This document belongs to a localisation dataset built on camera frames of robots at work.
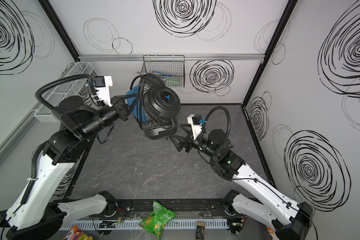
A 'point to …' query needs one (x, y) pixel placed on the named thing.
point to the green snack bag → (156, 220)
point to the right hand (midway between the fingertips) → (173, 130)
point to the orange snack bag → (270, 231)
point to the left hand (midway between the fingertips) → (138, 95)
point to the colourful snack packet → (75, 234)
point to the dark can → (200, 230)
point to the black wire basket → (170, 68)
